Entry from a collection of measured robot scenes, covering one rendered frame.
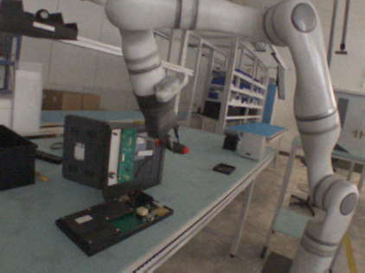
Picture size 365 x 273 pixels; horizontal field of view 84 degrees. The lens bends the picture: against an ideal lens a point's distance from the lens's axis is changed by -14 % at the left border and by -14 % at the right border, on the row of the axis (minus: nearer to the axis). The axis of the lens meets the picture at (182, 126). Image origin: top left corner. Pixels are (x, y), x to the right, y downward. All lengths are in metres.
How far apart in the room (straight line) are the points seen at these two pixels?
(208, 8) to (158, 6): 0.09
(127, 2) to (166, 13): 0.07
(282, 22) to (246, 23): 0.08
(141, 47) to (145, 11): 0.07
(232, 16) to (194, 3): 0.08
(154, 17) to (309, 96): 0.32
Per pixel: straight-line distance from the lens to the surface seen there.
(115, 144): 0.64
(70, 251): 0.51
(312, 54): 0.48
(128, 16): 0.41
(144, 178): 0.79
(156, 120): 0.51
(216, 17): 0.44
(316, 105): 0.50
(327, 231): 0.64
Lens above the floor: 1.32
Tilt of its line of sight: 8 degrees down
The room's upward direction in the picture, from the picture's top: 9 degrees clockwise
